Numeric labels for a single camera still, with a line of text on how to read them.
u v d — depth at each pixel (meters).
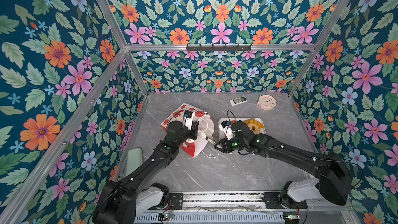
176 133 0.62
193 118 0.71
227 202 0.74
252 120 0.99
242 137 0.62
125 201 0.39
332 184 0.40
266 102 1.11
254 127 0.93
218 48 0.93
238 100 1.14
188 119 0.69
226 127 0.71
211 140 0.78
